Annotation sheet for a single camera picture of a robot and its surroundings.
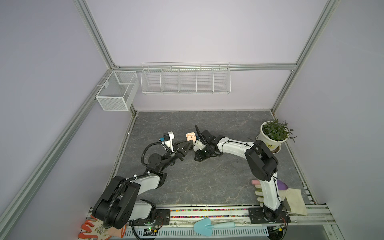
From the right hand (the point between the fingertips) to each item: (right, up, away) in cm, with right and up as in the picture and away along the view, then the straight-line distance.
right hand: (198, 158), depth 94 cm
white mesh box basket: (-56, +46, +11) cm, 73 cm away
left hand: (-2, +13, -21) cm, 24 cm away
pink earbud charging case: (-3, +16, -21) cm, 27 cm away
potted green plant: (+43, +17, -9) cm, 47 cm away
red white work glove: (-50, -28, -24) cm, 62 cm away
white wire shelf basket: (-8, +53, +4) cm, 54 cm away
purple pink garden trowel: (+47, -13, -10) cm, 50 cm away
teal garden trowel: (+3, -27, -24) cm, 36 cm away
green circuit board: (-23, -31, -22) cm, 44 cm away
